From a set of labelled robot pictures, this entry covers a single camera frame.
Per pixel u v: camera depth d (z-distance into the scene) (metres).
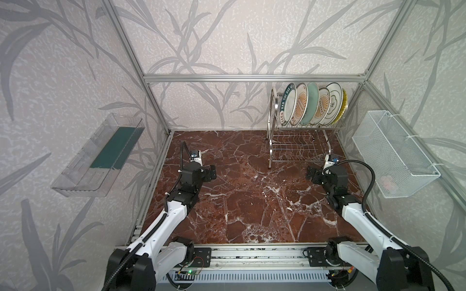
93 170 0.65
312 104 0.77
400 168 0.62
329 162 0.74
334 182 0.65
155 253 0.44
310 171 0.79
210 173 0.74
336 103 0.79
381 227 0.48
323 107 0.76
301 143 1.08
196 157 0.71
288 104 0.89
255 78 1.75
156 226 0.47
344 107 0.75
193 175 0.60
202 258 0.72
